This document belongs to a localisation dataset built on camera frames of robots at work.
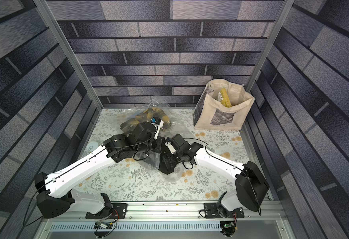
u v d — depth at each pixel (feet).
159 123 2.02
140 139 1.63
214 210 2.41
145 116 3.60
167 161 2.34
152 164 2.38
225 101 3.11
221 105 2.80
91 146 3.02
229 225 2.38
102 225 2.32
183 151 2.04
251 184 1.33
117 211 2.41
